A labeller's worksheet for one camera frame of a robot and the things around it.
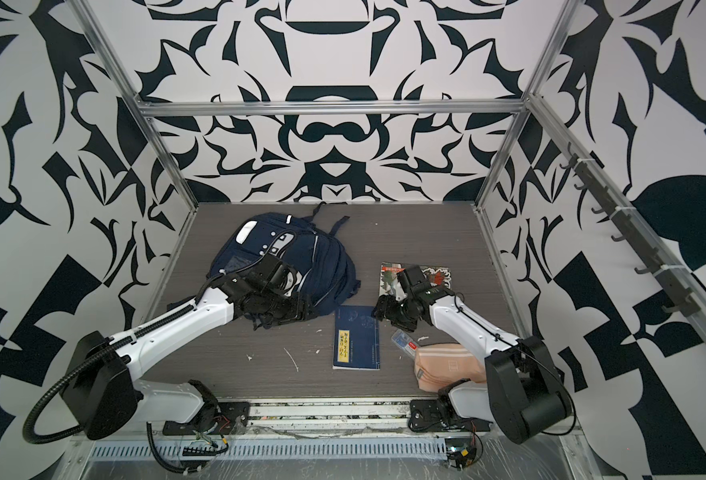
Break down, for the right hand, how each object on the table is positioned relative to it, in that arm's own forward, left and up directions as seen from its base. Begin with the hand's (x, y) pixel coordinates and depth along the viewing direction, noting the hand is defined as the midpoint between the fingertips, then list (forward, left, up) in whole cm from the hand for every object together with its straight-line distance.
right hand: (382, 314), depth 85 cm
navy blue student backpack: (+17, +19, +2) cm, 25 cm away
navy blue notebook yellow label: (-4, +7, -6) cm, 11 cm away
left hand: (-2, +19, +7) cm, 20 cm away
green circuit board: (-32, -17, -8) cm, 37 cm away
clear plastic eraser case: (-6, -6, -6) cm, 10 cm away
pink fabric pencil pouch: (-12, -15, -5) cm, 20 cm away
